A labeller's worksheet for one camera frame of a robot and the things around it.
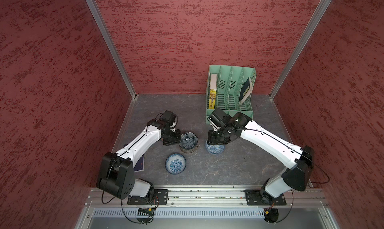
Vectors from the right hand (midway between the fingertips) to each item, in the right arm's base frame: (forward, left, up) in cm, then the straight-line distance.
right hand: (211, 145), depth 74 cm
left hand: (+5, +18, -7) cm, 20 cm away
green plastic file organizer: (+55, -21, -12) cm, 60 cm away
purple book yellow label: (-4, +40, -15) cm, 43 cm away
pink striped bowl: (+1, +12, -8) cm, 15 cm away
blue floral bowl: (-3, +20, -16) cm, 26 cm away
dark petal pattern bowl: (+8, +13, -10) cm, 18 cm away
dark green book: (+44, -30, -2) cm, 53 cm away
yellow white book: (+31, -3, +8) cm, 32 cm away
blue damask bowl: (+5, -3, -17) cm, 18 cm away
